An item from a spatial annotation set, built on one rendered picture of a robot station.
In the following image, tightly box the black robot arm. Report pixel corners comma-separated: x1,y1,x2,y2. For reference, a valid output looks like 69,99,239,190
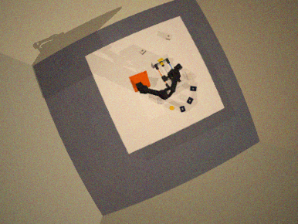
135,63,182,100

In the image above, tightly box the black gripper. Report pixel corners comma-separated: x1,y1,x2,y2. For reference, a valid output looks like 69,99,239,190
162,74,173,82

